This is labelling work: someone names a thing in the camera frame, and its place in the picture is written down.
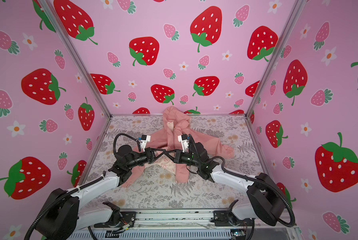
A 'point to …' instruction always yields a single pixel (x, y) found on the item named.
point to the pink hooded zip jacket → (177, 122)
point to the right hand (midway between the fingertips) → (163, 155)
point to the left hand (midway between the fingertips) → (165, 152)
